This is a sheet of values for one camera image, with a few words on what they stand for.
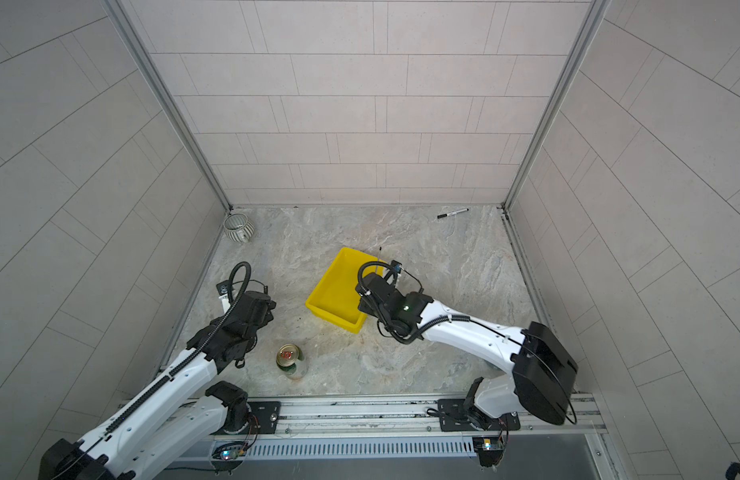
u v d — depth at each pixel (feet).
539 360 1.32
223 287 2.19
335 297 2.96
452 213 3.79
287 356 2.32
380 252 3.45
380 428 2.32
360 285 2.05
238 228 3.33
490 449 2.23
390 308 1.90
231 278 2.14
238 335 1.92
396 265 2.35
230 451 2.11
